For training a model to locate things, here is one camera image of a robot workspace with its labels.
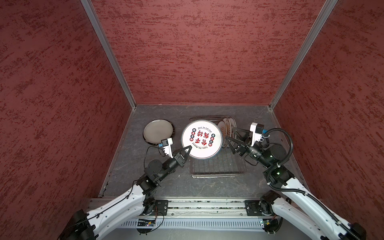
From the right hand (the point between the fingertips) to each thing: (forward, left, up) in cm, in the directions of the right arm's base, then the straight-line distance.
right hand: (227, 136), depth 65 cm
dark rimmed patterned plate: (+25, +42, -29) cm, 57 cm away
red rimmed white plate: (+2, +10, -4) cm, 11 cm away
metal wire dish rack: (+1, -3, -32) cm, 32 cm away
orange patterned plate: (+19, -4, -20) cm, 28 cm away
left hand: (-2, +16, -9) cm, 18 cm away
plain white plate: (+25, +42, -29) cm, 57 cm away
